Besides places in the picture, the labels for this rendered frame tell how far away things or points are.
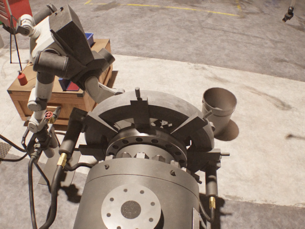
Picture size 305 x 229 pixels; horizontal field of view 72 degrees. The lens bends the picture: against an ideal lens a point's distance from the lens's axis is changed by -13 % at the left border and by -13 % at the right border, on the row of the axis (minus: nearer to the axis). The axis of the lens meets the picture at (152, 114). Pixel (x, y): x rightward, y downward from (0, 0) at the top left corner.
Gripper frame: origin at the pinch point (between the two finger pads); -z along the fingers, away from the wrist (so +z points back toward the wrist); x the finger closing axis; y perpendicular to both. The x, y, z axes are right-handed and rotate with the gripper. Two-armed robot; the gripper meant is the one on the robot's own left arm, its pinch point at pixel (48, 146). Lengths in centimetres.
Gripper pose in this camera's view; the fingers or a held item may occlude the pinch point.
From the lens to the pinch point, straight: 170.1
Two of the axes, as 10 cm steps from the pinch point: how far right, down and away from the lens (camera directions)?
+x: 1.0, -7.1, 7.0
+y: -10.0, -0.7, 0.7
